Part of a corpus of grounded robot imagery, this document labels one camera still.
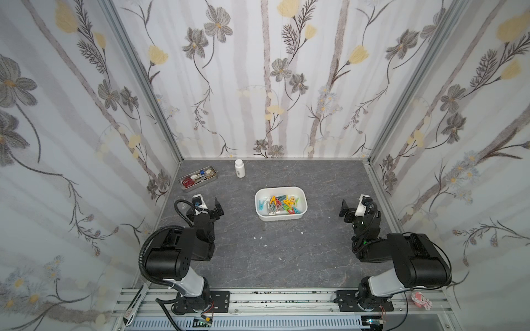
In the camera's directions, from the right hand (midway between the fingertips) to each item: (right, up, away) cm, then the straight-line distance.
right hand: (358, 200), depth 88 cm
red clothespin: (-28, -7, +9) cm, 30 cm away
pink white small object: (+14, -34, -17) cm, 40 cm away
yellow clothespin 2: (-29, -2, +12) cm, 32 cm away
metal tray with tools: (-79, +9, +23) cm, 83 cm away
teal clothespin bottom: (-26, -6, +10) cm, 28 cm away
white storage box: (-33, -3, +10) cm, 35 cm away
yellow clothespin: (-36, -1, +12) cm, 38 cm away
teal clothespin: (-43, -4, +12) cm, 45 cm away
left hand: (-67, 0, +1) cm, 67 cm away
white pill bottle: (-55, +15, +19) cm, 60 cm away
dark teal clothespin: (-33, 0, +13) cm, 35 cm away
